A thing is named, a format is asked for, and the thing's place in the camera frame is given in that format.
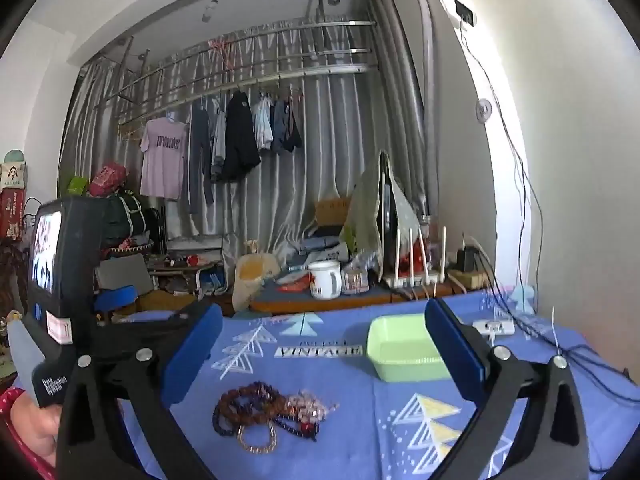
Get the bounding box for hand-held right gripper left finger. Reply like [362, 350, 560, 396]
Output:
[55, 304, 223, 480]

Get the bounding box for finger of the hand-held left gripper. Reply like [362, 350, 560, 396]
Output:
[94, 285, 140, 317]
[95, 310, 198, 357]

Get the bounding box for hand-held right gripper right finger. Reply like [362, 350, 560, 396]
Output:
[424, 299, 591, 480]

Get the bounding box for green plastic tray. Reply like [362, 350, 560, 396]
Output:
[366, 314, 453, 382]

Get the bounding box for brown wooden bead bracelet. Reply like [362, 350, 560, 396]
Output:
[216, 381, 282, 428]

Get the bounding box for dark blue bead bracelet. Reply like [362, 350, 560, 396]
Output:
[212, 397, 321, 442]

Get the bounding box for gold chain bracelet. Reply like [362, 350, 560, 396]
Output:
[237, 422, 279, 454]

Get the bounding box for pink crystal bead bracelet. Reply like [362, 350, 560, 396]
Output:
[286, 391, 341, 424]

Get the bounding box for person's left hand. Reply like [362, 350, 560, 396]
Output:
[10, 399, 61, 467]

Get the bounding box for grey board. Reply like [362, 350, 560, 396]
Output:
[95, 253, 154, 297]

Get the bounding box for brown cardboard piece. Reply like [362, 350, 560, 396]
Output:
[137, 292, 197, 314]

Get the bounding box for small white square device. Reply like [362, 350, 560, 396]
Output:
[472, 320, 516, 337]

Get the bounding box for shoe rack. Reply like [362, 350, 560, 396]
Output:
[149, 259, 227, 297]

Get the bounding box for red carton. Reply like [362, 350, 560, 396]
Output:
[0, 190, 27, 239]

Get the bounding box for dark green duffel bag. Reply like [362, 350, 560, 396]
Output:
[106, 191, 162, 242]

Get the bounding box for beige power strip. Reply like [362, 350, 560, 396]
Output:
[447, 268, 489, 289]

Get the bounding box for white router with antennas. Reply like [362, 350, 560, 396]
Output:
[382, 225, 453, 290]

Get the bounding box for light blue cloth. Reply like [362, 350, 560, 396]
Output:
[510, 285, 537, 314]

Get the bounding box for red bag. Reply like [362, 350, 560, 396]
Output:
[88, 162, 129, 199]

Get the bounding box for black charger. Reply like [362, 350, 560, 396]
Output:
[456, 245, 481, 272]

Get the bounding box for red ornament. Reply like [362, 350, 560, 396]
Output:
[395, 254, 427, 274]

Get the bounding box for panda print tote bag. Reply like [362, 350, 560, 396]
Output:
[0, 150, 29, 192]

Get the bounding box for wooden desk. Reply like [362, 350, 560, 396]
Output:
[250, 270, 483, 317]

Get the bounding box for crumpled clear plastic bag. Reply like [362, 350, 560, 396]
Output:
[351, 252, 384, 282]

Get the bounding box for blue printed tablecloth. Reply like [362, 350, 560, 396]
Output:
[115, 285, 640, 480]

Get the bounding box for pink t-shirt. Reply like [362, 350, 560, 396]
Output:
[139, 116, 190, 201]

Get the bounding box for white enamel mug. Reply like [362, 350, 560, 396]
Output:
[307, 261, 344, 300]

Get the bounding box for black monitor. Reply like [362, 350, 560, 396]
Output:
[377, 152, 401, 277]

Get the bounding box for folded blue clothes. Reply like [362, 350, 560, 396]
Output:
[299, 236, 347, 262]

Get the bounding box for beige cover cloth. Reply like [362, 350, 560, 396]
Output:
[340, 150, 422, 273]

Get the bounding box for grey garment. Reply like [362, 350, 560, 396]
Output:
[210, 110, 229, 182]

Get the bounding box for cardboard box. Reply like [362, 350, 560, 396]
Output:
[314, 199, 354, 227]

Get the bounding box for dark jacket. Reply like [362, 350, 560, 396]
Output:
[220, 91, 262, 184]

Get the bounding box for light blue shirt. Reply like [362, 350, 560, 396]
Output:
[252, 95, 275, 151]

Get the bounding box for dark shorts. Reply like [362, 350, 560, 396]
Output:
[272, 100, 304, 155]

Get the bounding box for silver curtain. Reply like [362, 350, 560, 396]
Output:
[59, 0, 437, 261]

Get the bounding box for metal drying rack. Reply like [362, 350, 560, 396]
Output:
[92, 0, 379, 142]

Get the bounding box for black wall cables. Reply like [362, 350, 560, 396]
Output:
[415, 0, 640, 403]

